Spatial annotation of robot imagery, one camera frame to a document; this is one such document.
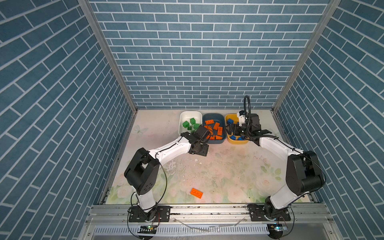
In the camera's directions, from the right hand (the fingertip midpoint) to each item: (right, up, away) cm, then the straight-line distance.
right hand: (230, 125), depth 92 cm
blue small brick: (+3, -8, +7) cm, 12 cm away
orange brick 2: (-7, 0, +18) cm, 19 cm away
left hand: (-17, -15, -4) cm, 23 cm away
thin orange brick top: (-7, -9, +10) cm, 15 cm away
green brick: (-27, -2, +16) cm, 31 cm away
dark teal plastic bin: (-5, +6, +19) cm, 20 cm away
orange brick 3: (-4, -4, +15) cm, 16 cm away
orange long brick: (-12, -2, +15) cm, 20 cm away
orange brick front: (-21, -37, -12) cm, 44 cm away
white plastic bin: (-30, +7, +23) cm, 38 cm away
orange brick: (-12, +2, +20) cm, 23 cm away
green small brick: (-30, +1, +16) cm, 34 cm away
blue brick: (+4, +3, +19) cm, 19 cm away
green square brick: (-25, +3, +18) cm, 31 cm away
